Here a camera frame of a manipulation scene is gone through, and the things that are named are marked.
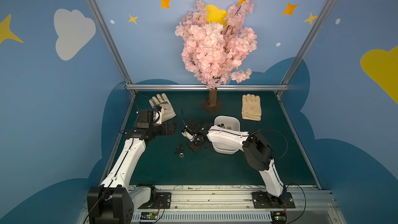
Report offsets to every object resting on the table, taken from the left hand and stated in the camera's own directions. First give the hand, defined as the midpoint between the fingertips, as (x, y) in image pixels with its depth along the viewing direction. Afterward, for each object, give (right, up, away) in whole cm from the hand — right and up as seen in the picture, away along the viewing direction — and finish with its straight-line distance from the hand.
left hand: (168, 123), depth 83 cm
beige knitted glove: (+56, +9, +30) cm, 64 cm away
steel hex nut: (+32, -3, +19) cm, 38 cm away
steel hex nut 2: (+37, -5, +18) cm, 41 cm away
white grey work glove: (-12, +14, +33) cm, 37 cm away
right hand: (+14, -13, +9) cm, 21 cm away
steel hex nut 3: (+5, -14, +10) cm, 18 cm away
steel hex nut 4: (+6, -19, +6) cm, 21 cm away
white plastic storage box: (+38, -1, +18) cm, 42 cm away
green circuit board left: (-7, -42, -11) cm, 44 cm away
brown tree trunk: (+26, +16, +23) cm, 39 cm away
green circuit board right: (+56, -44, -10) cm, 71 cm away
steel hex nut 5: (+3, -17, +8) cm, 19 cm away
